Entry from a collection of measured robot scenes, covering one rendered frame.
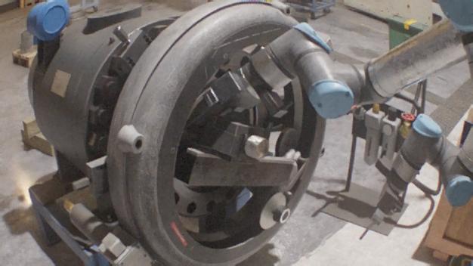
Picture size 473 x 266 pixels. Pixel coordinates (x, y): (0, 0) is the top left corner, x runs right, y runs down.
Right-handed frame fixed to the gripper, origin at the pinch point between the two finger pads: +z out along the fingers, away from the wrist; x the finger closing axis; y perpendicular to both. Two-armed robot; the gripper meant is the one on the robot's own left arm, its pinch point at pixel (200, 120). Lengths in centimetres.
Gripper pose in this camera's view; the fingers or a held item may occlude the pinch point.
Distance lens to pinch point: 110.2
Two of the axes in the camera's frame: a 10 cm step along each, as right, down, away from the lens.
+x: -4.5, -0.3, -8.9
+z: -7.5, 5.5, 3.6
